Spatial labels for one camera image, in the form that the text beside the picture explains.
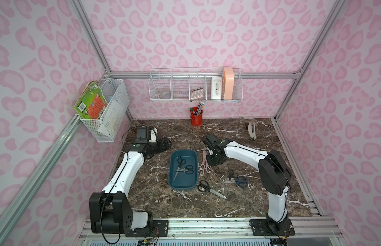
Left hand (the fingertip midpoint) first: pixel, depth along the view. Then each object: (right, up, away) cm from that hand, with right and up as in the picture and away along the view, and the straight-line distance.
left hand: (165, 142), depth 85 cm
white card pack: (+29, +32, +8) cm, 44 cm away
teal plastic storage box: (+9, -19, +8) cm, 22 cm away
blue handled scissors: (+43, -22, +4) cm, 48 cm away
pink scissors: (+22, -15, +10) cm, 28 cm away
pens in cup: (+18, +21, +28) cm, 39 cm away
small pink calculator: (+17, +29, +10) cm, 36 cm away
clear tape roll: (-2, +28, +8) cm, 29 cm away
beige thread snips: (+57, +7, +26) cm, 63 cm away
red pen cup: (+17, +14, +29) cm, 37 cm away
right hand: (+25, -13, +8) cm, 29 cm away
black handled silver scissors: (+21, -25, +1) cm, 33 cm away
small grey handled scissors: (+12, -17, +8) cm, 22 cm away
